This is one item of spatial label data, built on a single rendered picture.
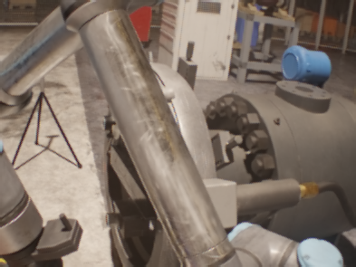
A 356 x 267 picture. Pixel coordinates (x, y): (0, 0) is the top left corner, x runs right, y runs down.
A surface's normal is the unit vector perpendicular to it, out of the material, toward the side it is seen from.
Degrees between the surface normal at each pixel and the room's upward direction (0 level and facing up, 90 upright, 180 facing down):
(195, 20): 90
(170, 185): 69
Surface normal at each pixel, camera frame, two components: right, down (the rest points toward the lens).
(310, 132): 0.32, -0.51
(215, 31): 0.27, 0.38
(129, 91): -0.05, 0.00
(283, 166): 0.38, -0.18
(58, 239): -0.29, -0.85
